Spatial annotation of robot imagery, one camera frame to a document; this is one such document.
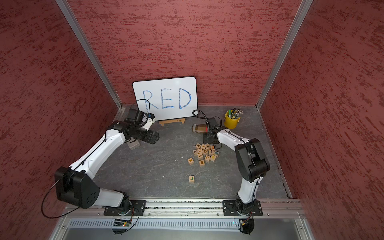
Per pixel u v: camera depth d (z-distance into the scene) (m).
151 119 0.75
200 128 1.04
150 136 0.73
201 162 0.87
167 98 0.99
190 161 0.88
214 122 0.77
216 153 0.92
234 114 1.03
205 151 0.92
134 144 0.94
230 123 1.01
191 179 0.81
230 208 0.74
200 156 0.90
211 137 0.71
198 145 0.95
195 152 0.92
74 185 0.40
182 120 1.07
